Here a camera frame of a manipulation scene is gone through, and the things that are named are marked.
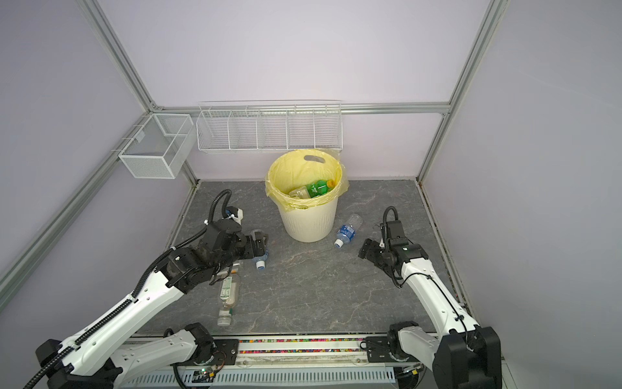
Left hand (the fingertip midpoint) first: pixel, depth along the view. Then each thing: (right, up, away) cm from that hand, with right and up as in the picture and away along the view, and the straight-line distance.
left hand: (255, 241), depth 73 cm
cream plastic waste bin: (+17, +4, +14) cm, 22 cm away
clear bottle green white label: (+13, +15, +14) cm, 25 cm away
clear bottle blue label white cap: (+30, 0, +23) cm, 38 cm away
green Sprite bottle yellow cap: (+20, +18, +23) cm, 35 cm away
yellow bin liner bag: (+11, +26, +22) cm, 35 cm away
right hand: (+37, -7, +11) cm, 40 cm away
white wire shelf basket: (-1, +43, +26) cm, 50 cm away
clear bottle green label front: (-11, -19, +8) cm, 23 cm away
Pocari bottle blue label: (-3, -10, +16) cm, 19 cm away
